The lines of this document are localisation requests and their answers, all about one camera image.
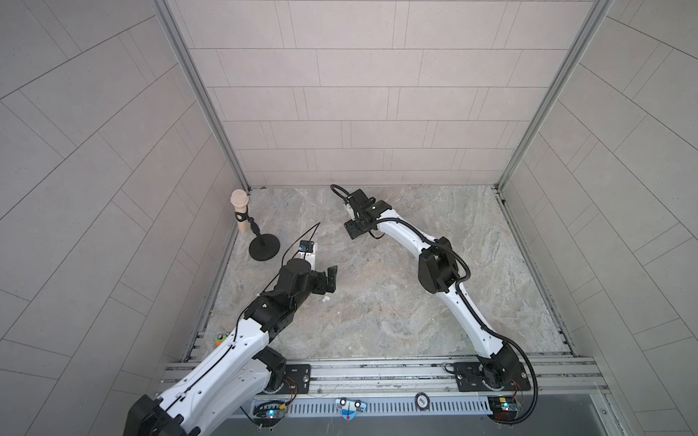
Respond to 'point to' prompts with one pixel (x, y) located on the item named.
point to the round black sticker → (422, 401)
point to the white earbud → (325, 298)
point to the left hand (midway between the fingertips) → (328, 264)
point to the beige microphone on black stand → (264, 246)
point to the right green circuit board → (503, 408)
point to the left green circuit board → (268, 413)
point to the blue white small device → (349, 408)
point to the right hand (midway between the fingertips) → (355, 226)
